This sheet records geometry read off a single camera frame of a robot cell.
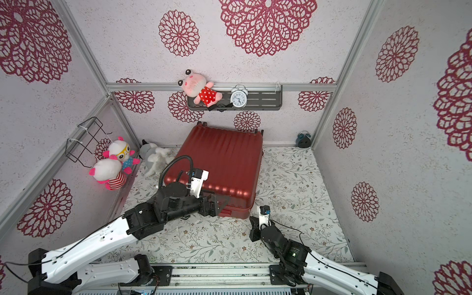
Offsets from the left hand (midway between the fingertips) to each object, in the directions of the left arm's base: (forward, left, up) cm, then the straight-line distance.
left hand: (219, 196), depth 65 cm
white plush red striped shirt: (+19, +54, -10) cm, 58 cm away
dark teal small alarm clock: (+54, -49, -25) cm, 77 cm away
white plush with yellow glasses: (+33, +54, -11) cm, 64 cm away
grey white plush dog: (+33, +39, -18) cm, 54 cm away
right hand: (-1, -11, -19) cm, 22 cm away
